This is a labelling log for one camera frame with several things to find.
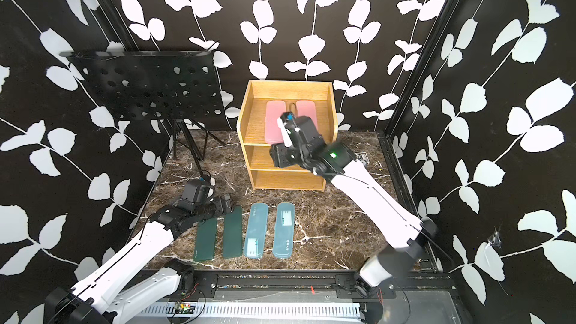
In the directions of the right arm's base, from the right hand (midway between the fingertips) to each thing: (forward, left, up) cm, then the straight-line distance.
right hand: (275, 146), depth 68 cm
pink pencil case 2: (+21, +2, -3) cm, 21 cm away
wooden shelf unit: (+15, +10, -3) cm, 19 cm away
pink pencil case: (+26, -10, -6) cm, 28 cm away
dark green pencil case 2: (-18, +28, -35) cm, 48 cm away
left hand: (-7, +19, -23) cm, 31 cm away
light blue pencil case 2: (-13, +10, -36) cm, 40 cm away
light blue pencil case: (-20, -2, -35) cm, 40 cm away
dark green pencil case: (-15, +18, -35) cm, 42 cm away
